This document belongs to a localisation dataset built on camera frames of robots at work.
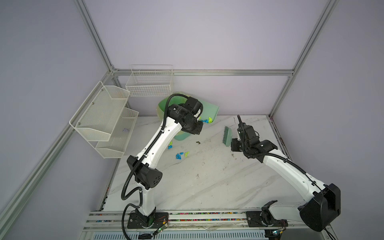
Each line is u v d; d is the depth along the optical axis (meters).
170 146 1.02
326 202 0.39
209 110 0.82
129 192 0.47
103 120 0.78
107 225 0.73
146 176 0.46
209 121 0.80
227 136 0.91
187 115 0.51
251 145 0.59
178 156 0.96
